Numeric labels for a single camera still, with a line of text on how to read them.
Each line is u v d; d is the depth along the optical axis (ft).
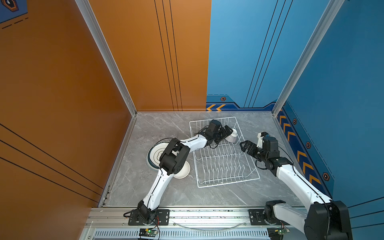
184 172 2.87
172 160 1.96
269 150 2.10
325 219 1.28
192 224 2.37
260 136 2.57
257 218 2.38
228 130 2.99
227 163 2.93
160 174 2.00
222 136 2.93
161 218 2.43
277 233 2.29
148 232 2.32
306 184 1.57
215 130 2.69
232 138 3.18
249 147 2.53
